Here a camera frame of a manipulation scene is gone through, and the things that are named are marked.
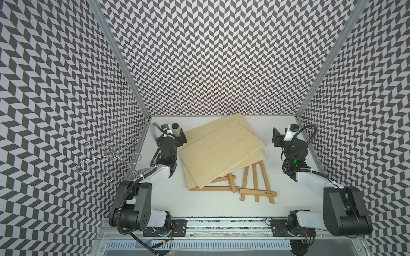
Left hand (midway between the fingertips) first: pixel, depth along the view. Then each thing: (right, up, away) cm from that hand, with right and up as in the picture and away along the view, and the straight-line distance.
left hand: (175, 131), depth 88 cm
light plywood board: (+20, -14, +1) cm, 24 cm away
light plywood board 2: (+10, -26, -5) cm, 28 cm away
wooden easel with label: (+44, -31, -7) cm, 54 cm away
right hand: (+57, +1, -3) cm, 57 cm away
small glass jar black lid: (-2, +1, +10) cm, 10 cm away
